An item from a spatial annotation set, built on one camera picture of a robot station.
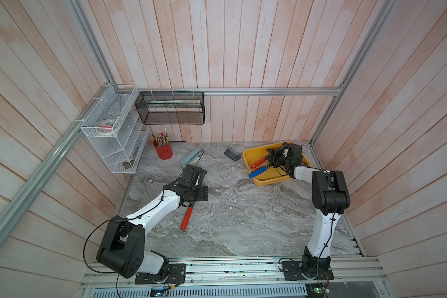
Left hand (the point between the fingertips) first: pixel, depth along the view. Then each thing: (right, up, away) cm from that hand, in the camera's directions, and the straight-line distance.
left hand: (200, 195), depth 88 cm
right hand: (+35, +24, +14) cm, 44 cm away
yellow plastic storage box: (+32, +14, +9) cm, 36 cm away
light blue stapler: (-8, +18, +23) cm, 30 cm away
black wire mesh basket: (-18, +47, +15) cm, 53 cm away
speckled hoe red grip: (-7, -11, -1) cm, 13 cm away
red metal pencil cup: (-23, +22, +19) cm, 37 cm away
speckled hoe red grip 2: (+30, +16, +8) cm, 35 cm away
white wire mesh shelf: (-33, +21, -11) cm, 40 cm away
